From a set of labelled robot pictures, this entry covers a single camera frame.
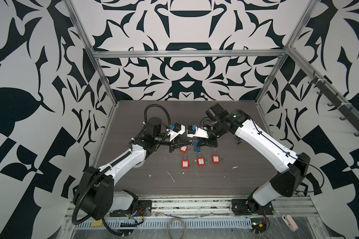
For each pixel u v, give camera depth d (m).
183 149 0.94
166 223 0.71
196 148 0.94
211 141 0.64
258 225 0.71
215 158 0.89
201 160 0.89
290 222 0.68
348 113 0.55
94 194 0.41
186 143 0.70
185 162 0.88
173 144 0.65
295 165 0.42
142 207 0.73
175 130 0.63
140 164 0.87
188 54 0.90
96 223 0.70
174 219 0.71
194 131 0.62
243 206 0.75
